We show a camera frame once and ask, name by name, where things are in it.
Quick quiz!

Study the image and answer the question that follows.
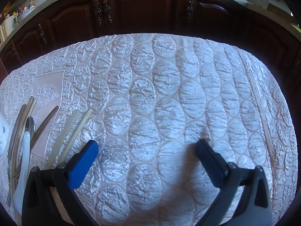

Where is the white ceramic spoon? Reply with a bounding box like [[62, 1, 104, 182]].
[[13, 131, 31, 215]]

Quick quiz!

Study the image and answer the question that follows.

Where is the quilted white tablecloth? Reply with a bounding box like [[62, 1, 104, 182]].
[[0, 33, 297, 226]]

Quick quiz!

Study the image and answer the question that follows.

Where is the cream microwave oven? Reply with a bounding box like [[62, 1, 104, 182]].
[[0, 16, 14, 44]]

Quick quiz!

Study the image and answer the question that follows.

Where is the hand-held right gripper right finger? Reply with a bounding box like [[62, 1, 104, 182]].
[[195, 139, 273, 226]]

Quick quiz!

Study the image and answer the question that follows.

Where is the gold fork brown handle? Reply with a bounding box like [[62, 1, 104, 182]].
[[12, 105, 59, 182]]

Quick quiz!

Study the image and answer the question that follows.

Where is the tan bamboo chopstick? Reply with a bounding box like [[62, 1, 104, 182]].
[[11, 96, 34, 186], [24, 98, 38, 125]]

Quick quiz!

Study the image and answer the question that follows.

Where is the metal spoon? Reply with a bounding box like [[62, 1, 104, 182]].
[[24, 116, 36, 146]]

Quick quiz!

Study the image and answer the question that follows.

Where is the white floral cup teal rim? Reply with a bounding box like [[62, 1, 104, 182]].
[[0, 113, 10, 157]]

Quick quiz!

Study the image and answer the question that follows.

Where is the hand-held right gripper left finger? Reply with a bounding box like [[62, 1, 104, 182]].
[[22, 139, 99, 226]]

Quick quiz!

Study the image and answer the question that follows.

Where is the brown wooden cabinet door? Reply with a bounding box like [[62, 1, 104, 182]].
[[11, 16, 49, 59], [0, 40, 21, 76], [186, 0, 247, 40], [40, 0, 105, 43], [101, 0, 188, 38]]

